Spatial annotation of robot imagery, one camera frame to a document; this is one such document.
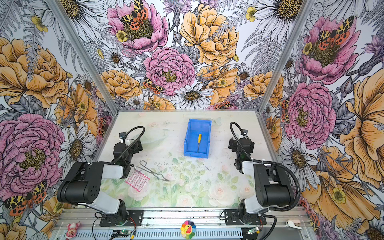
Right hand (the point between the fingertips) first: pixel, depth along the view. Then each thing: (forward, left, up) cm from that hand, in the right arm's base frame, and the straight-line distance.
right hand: (240, 142), depth 95 cm
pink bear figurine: (-42, +84, -3) cm, 94 cm away
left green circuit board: (-44, +64, -7) cm, 78 cm away
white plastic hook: (-42, -16, -5) cm, 45 cm away
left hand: (+1, +67, +1) cm, 67 cm away
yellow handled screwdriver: (+6, +25, -5) cm, 26 cm away
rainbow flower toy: (-43, +32, -5) cm, 54 cm away
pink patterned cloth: (-19, +62, -7) cm, 65 cm away
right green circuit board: (-44, +2, -8) cm, 45 cm away
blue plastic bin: (+16, +27, -3) cm, 32 cm away
